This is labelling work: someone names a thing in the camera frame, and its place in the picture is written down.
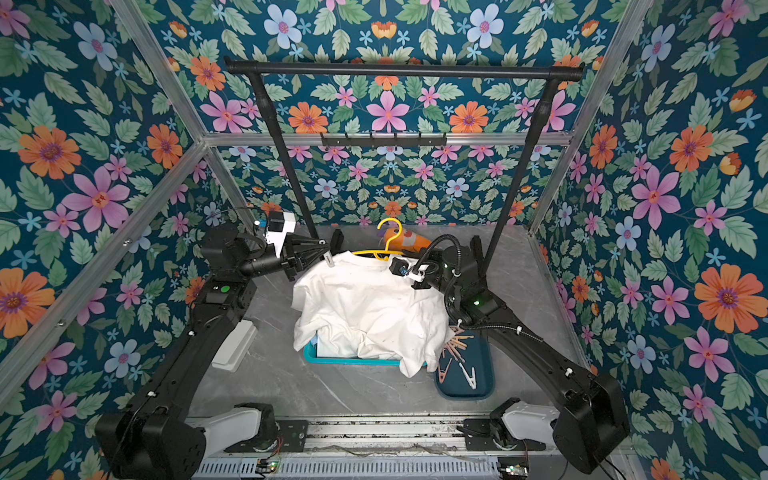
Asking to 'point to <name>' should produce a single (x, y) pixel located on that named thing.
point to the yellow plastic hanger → (383, 254)
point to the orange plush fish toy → (406, 241)
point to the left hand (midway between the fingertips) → (326, 248)
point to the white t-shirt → (351, 304)
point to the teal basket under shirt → (311, 356)
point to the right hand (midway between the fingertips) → (418, 239)
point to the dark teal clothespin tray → (466, 368)
